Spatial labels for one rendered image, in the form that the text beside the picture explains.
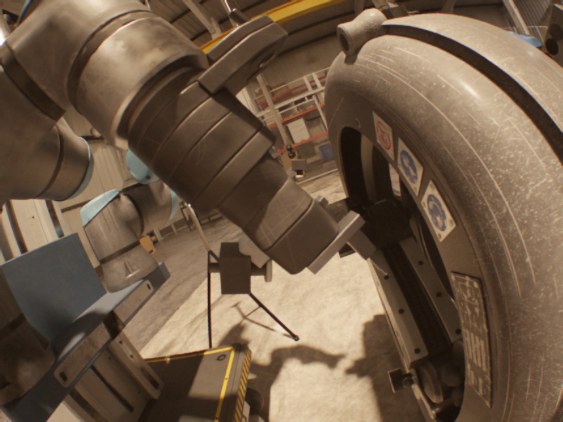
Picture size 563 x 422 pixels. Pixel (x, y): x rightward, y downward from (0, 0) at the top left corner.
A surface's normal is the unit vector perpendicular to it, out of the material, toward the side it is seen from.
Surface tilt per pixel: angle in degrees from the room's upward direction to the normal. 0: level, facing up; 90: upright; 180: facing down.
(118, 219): 90
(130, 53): 91
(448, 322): 24
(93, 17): 89
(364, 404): 0
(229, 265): 97
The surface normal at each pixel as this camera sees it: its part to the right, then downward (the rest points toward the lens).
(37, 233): 0.93, -0.37
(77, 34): 0.13, 0.29
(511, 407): -0.94, 0.33
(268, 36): 0.44, -0.07
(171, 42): 0.62, -0.33
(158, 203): 0.89, -0.11
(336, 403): -0.38, -0.91
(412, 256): -0.38, -0.74
